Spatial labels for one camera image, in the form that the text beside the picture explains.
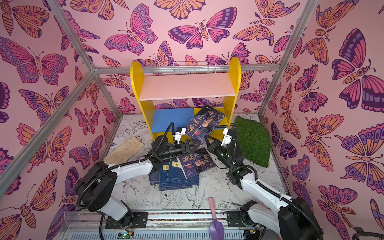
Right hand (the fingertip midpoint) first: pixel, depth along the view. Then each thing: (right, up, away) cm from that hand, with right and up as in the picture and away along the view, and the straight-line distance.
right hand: (205, 134), depth 73 cm
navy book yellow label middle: (-21, -27, +7) cm, 35 cm away
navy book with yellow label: (-16, -22, +10) cm, 29 cm away
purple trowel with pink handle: (+5, -44, -4) cm, 44 cm away
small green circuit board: (-39, -49, -1) cm, 63 cm away
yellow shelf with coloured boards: (-29, +24, +43) cm, 57 cm away
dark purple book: (-5, -18, +16) cm, 24 cm away
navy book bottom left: (-27, -24, +8) cm, 37 cm away
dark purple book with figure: (0, +5, +5) cm, 7 cm away
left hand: (-2, -6, -1) cm, 6 cm away
